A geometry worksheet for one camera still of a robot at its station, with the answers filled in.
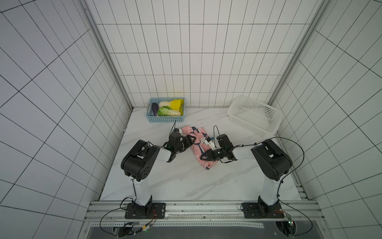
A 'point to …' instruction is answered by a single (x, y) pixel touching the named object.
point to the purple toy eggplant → (154, 108)
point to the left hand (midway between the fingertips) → (192, 141)
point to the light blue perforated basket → (151, 118)
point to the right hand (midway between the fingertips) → (197, 160)
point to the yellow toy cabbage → (176, 104)
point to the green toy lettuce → (167, 111)
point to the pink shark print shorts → (199, 148)
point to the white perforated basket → (260, 117)
